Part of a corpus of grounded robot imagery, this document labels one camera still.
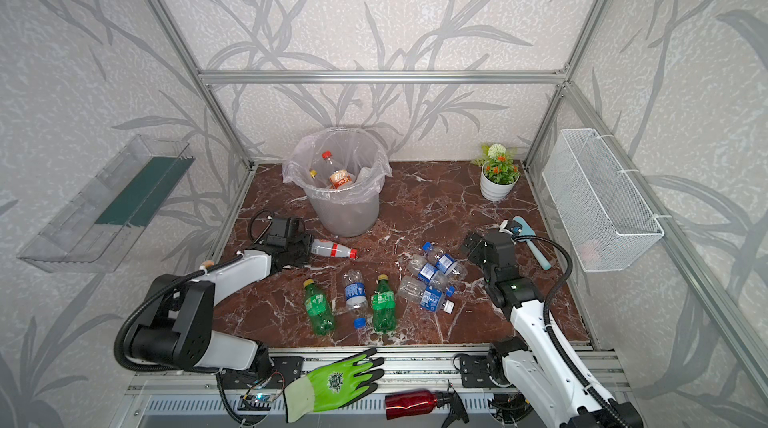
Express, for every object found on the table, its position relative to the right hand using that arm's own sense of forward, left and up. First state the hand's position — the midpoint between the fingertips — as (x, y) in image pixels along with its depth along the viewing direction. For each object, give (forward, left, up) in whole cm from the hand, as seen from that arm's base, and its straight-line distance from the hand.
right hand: (480, 233), depth 84 cm
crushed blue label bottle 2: (-9, +12, -11) cm, 19 cm away
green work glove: (-35, +38, -12) cm, 53 cm away
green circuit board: (-38, +58, -15) cm, 71 cm away
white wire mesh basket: (-9, -21, +21) cm, 31 cm away
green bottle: (-17, +46, -9) cm, 49 cm away
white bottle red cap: (0, +44, -9) cm, 45 cm away
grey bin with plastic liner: (+9, +38, -2) cm, 39 cm away
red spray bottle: (-39, +19, -9) cm, 44 cm away
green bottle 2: (-16, +27, -11) cm, 34 cm away
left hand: (+6, +49, -7) cm, 50 cm away
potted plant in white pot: (+22, -10, +1) cm, 24 cm away
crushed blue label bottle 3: (-13, +19, -9) cm, 25 cm away
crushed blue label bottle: (-4, +11, -10) cm, 15 cm away
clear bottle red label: (+19, +42, +3) cm, 46 cm away
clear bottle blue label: (-14, +35, -9) cm, 39 cm away
